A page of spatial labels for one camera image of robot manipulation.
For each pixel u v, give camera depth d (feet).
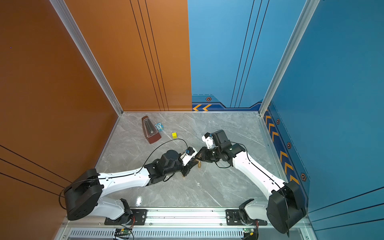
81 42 2.65
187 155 2.23
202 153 2.34
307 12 2.32
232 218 2.38
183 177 2.86
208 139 2.44
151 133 3.20
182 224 2.38
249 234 2.28
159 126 3.57
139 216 2.42
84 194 1.40
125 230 2.37
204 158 2.22
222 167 2.19
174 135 3.41
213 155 2.20
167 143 2.29
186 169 2.28
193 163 2.45
